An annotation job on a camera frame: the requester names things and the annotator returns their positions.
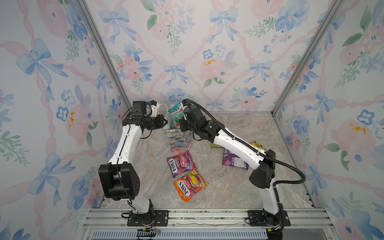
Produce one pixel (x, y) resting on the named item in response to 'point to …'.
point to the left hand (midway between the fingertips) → (167, 120)
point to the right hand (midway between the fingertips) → (182, 116)
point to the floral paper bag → (180, 141)
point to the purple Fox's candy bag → (181, 163)
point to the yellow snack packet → (256, 144)
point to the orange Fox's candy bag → (188, 186)
